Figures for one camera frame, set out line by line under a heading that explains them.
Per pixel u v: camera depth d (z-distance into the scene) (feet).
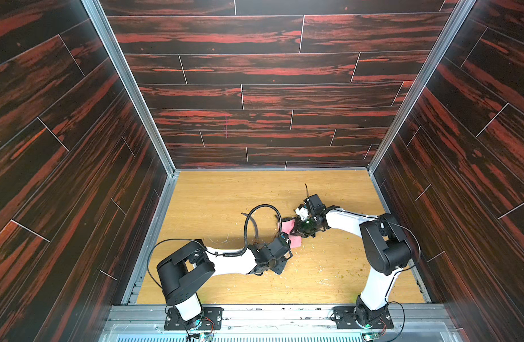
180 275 1.50
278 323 2.41
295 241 2.86
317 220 2.40
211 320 2.37
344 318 2.39
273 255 2.18
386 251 1.62
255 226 3.21
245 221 2.41
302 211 2.98
